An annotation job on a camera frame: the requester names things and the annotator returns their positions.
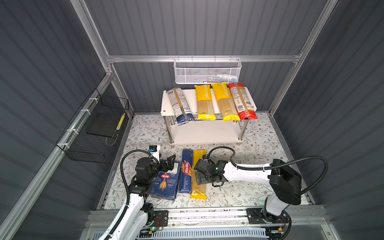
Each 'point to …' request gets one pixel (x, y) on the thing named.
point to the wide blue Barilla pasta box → (164, 184)
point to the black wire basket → (91, 137)
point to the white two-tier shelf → (200, 131)
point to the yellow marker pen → (118, 126)
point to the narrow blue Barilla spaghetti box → (185, 183)
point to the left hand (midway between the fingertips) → (167, 155)
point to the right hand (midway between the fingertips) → (204, 179)
